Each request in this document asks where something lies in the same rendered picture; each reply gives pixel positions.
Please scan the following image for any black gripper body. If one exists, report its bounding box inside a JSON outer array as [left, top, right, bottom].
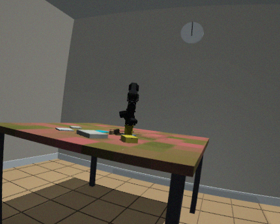
[[125, 108, 137, 124]]

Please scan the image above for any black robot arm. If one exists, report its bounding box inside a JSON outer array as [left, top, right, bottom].
[[119, 83, 139, 118]]

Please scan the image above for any yellow rectangular block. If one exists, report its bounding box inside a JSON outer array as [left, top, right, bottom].
[[120, 135, 138, 143]]

